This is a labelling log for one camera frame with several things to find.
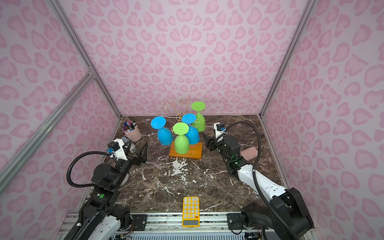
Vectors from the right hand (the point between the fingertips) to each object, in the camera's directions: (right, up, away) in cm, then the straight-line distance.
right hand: (209, 131), depth 79 cm
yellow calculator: (-9, -40, -4) cm, 42 cm away
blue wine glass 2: (-8, -3, +1) cm, 9 cm away
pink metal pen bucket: (-47, -3, +20) cm, 52 cm away
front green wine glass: (-14, -7, -4) cm, 16 cm away
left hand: (-33, -4, -11) cm, 35 cm away
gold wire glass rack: (-5, +6, +3) cm, 9 cm away
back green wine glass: (-5, +5, +3) cm, 8 cm away
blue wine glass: (-24, -2, 0) cm, 24 cm away
